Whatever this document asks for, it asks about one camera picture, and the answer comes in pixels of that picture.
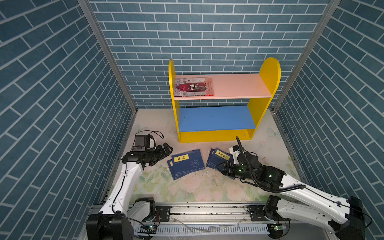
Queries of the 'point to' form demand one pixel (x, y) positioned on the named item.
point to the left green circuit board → (147, 230)
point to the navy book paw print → (186, 163)
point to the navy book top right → (218, 157)
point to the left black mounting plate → (164, 213)
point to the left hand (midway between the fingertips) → (167, 151)
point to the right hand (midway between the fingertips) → (216, 166)
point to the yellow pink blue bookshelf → (210, 123)
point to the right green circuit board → (278, 227)
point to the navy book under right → (208, 163)
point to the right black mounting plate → (256, 213)
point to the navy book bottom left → (171, 166)
